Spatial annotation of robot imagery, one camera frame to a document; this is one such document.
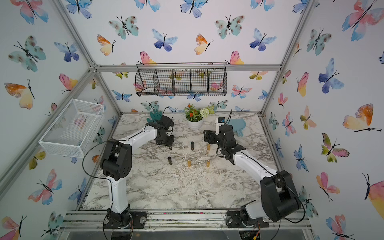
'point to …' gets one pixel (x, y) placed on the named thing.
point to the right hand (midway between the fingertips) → (210, 130)
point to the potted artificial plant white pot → (194, 125)
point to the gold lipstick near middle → (189, 163)
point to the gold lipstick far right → (208, 146)
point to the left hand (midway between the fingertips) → (172, 141)
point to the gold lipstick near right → (208, 163)
